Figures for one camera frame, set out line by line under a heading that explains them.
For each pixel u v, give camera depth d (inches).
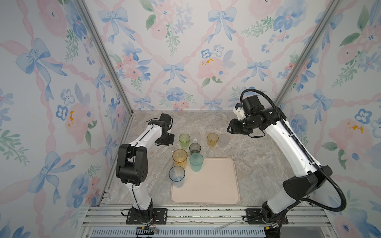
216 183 33.8
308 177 16.1
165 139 31.5
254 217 28.7
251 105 22.1
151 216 26.2
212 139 39.2
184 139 40.2
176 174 33.1
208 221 28.9
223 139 38.3
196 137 40.6
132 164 19.9
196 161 35.1
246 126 24.0
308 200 18.9
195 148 37.3
